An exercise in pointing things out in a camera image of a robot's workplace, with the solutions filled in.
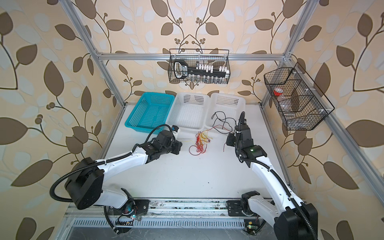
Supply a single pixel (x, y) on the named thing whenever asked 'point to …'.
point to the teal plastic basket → (151, 111)
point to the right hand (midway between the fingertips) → (232, 136)
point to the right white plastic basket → (223, 111)
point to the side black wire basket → (302, 104)
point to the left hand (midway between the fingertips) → (183, 142)
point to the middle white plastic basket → (189, 111)
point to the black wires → (224, 121)
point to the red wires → (200, 146)
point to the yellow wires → (204, 137)
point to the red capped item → (278, 91)
